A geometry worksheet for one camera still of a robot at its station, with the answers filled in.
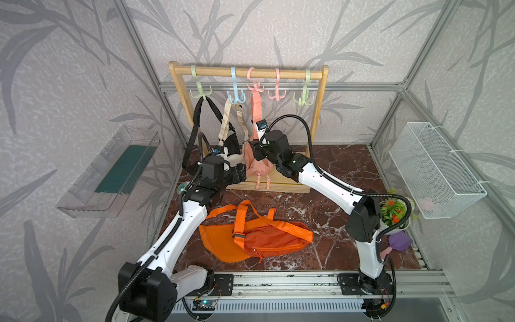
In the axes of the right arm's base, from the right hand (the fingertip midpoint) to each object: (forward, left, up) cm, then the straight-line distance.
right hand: (255, 138), depth 80 cm
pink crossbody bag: (-2, +1, -14) cm, 14 cm away
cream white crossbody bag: (+3, +12, -16) cm, 20 cm away
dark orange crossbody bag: (-32, -6, -24) cm, 40 cm away
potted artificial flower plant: (-25, -53, -15) cm, 61 cm away
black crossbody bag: (+11, +13, -13) cm, 21 cm away
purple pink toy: (-31, -60, -32) cm, 75 cm away
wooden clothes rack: (-5, -6, -23) cm, 24 cm away
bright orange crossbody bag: (-31, +13, -29) cm, 45 cm away
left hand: (-10, +7, -6) cm, 13 cm away
